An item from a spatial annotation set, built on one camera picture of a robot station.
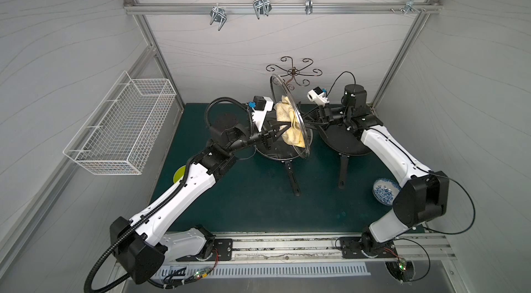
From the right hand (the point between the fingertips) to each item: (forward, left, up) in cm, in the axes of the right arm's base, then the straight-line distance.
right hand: (298, 123), depth 66 cm
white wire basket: (-4, +59, -3) cm, 59 cm away
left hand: (-5, +3, +6) cm, 8 cm away
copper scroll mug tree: (+33, 0, -4) cm, 33 cm away
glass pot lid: (-8, +4, -1) cm, 9 cm away
